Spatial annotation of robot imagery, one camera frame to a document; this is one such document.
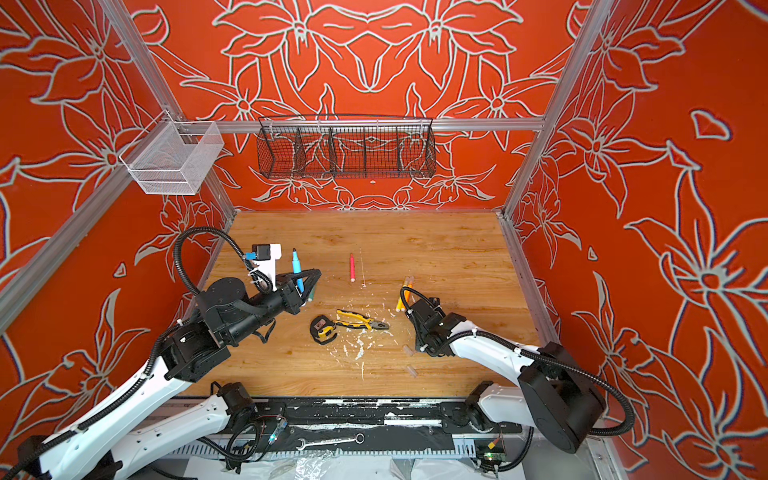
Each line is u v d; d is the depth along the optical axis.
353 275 1.00
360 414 0.74
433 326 0.67
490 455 0.68
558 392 0.41
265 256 0.54
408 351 0.83
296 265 0.59
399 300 0.93
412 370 0.80
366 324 0.88
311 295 0.59
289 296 0.53
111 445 0.42
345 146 0.99
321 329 0.85
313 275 0.62
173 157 0.92
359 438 0.70
